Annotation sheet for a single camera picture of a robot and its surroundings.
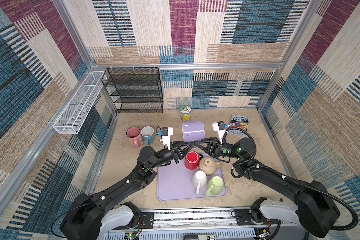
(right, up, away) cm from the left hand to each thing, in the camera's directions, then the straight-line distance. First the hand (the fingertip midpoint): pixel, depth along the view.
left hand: (193, 143), depth 63 cm
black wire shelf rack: (-38, +34, +45) cm, 68 cm away
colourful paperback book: (+36, +11, +48) cm, 61 cm away
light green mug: (+11, -22, +11) cm, 27 cm away
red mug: (+1, -12, +22) cm, 25 cm away
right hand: (+1, -2, +1) cm, 2 cm away
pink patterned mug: (-34, +1, +30) cm, 45 cm away
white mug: (+4, -20, +13) cm, 25 cm away
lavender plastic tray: (-9, -24, +21) cm, 33 cm away
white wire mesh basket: (-57, +12, +9) cm, 59 cm away
